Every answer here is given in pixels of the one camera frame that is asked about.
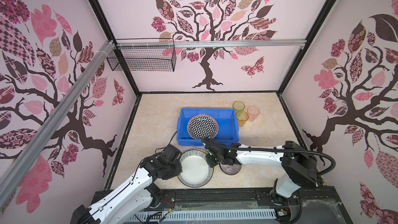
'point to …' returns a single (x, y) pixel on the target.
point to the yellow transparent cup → (242, 116)
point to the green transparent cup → (238, 106)
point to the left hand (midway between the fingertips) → (179, 172)
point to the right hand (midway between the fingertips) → (206, 158)
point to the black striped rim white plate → (196, 171)
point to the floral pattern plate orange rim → (202, 126)
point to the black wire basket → (143, 58)
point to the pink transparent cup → (253, 112)
